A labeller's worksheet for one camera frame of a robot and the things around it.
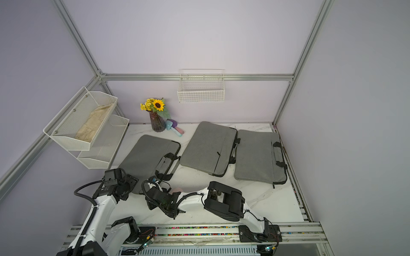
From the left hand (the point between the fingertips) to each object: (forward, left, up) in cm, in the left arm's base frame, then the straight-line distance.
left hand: (133, 185), depth 84 cm
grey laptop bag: (+16, +1, -2) cm, 16 cm away
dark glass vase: (+44, -5, +5) cm, 45 cm away
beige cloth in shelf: (+17, +18, +25) cm, 35 cm away
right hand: (-4, -10, -2) cm, 11 cm away
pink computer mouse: (-1, -23, -4) cm, 24 cm away
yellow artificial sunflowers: (+44, -7, +19) cm, 49 cm away
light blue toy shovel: (+48, -11, -1) cm, 49 cm away
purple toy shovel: (+49, -14, -4) cm, 51 cm away
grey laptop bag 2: (+26, -42, -2) cm, 49 cm away
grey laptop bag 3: (+19, -73, -3) cm, 75 cm away
